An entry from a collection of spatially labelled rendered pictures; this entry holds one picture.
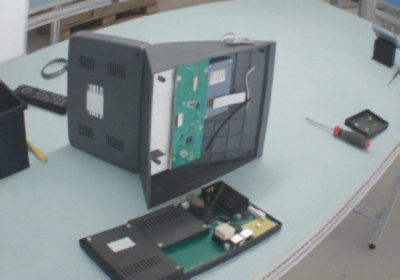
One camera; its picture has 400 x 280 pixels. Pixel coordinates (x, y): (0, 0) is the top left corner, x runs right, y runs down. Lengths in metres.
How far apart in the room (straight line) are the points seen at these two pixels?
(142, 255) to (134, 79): 0.26
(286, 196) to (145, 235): 0.25
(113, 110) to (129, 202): 0.14
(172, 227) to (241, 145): 0.24
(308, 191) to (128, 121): 0.30
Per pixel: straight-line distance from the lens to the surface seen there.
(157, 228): 0.68
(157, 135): 0.72
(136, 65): 0.74
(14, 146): 0.81
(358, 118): 1.11
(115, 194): 0.78
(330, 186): 0.85
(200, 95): 0.74
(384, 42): 1.55
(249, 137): 0.87
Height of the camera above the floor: 1.47
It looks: 29 degrees down
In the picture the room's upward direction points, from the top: 5 degrees clockwise
